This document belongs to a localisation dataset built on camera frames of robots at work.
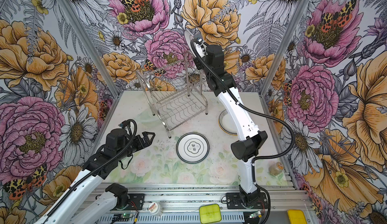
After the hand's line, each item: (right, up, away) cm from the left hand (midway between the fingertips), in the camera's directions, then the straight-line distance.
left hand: (148, 142), depth 76 cm
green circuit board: (-10, -34, -5) cm, 36 cm away
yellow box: (+70, -33, -6) cm, 77 cm away
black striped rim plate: (+44, +7, +26) cm, 51 cm away
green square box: (+30, -31, -6) cm, 44 cm away
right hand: (+26, +43, -5) cm, 51 cm away
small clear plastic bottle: (+64, -14, +1) cm, 66 cm away
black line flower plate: (+21, -6, +13) cm, 26 cm away
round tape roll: (+7, -25, -12) cm, 29 cm away
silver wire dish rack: (+6, +30, +47) cm, 56 cm away
